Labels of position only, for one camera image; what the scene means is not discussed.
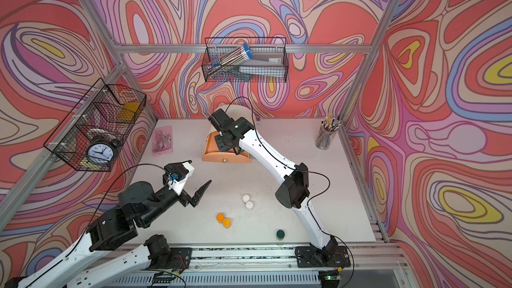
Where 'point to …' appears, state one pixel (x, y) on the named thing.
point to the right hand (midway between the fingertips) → (228, 146)
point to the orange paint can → (220, 218)
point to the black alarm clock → (100, 152)
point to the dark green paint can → (280, 234)
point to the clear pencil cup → (326, 135)
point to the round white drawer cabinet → (212, 152)
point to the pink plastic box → (162, 140)
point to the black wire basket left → (90, 136)
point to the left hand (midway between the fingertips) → (200, 171)
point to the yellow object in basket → (128, 111)
